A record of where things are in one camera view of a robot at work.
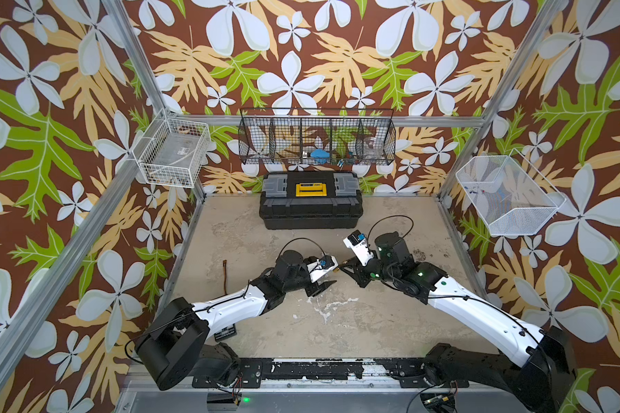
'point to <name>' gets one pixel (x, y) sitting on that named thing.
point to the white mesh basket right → (511, 195)
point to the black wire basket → (317, 136)
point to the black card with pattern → (226, 332)
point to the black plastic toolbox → (311, 200)
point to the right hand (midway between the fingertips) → (341, 264)
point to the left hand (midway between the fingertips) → (330, 266)
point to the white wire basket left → (171, 151)
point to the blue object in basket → (319, 154)
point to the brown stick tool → (225, 262)
